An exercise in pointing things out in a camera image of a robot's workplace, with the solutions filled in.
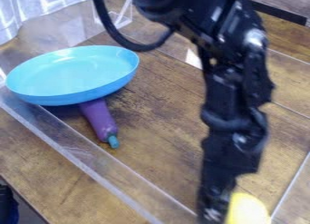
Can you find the black bar at table edge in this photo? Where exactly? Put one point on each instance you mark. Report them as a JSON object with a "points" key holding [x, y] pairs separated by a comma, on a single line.
{"points": [[280, 13]]}

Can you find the clear acrylic stand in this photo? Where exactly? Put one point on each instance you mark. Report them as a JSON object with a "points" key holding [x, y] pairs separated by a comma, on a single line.
{"points": [[118, 9]]}

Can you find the dark object at bottom left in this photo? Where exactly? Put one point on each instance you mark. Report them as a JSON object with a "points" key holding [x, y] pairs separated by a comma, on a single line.
{"points": [[10, 215]]}

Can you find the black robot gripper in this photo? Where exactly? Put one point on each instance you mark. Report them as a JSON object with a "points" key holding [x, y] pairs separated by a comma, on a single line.
{"points": [[231, 154]]}

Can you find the blue round plastic tray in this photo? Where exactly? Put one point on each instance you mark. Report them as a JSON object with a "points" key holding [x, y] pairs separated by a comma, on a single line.
{"points": [[74, 75]]}

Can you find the purple toy eggplant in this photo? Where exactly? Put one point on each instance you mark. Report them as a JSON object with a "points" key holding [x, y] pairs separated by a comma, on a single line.
{"points": [[97, 113]]}

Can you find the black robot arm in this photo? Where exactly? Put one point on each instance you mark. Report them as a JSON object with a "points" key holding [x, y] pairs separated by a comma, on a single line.
{"points": [[227, 31]]}

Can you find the yellow toy lemon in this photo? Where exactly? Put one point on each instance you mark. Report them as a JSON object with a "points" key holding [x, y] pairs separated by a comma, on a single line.
{"points": [[246, 210]]}

